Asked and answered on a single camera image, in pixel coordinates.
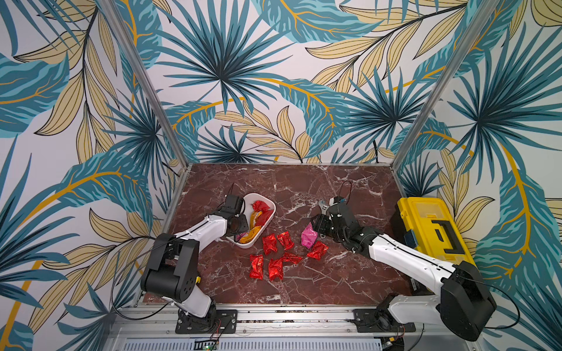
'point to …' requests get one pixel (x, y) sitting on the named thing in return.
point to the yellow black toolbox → (428, 224)
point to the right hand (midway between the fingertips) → (315, 220)
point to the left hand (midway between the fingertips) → (240, 228)
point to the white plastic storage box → (249, 199)
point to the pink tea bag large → (309, 236)
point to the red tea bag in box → (258, 205)
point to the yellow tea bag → (253, 229)
